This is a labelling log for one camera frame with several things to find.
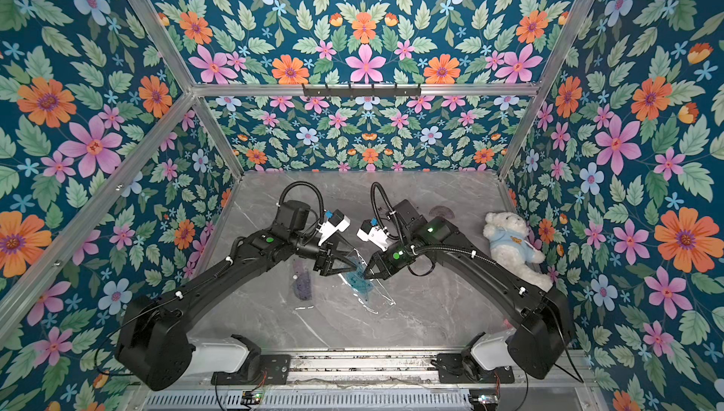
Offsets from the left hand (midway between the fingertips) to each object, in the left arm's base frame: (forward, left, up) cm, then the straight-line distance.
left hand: (355, 260), depth 70 cm
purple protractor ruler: (+30, -32, -23) cm, 49 cm away
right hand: (-1, -4, -2) cm, 4 cm away
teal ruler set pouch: (-7, -3, -4) cm, 8 cm away
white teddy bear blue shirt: (+6, -49, -15) cm, 51 cm away
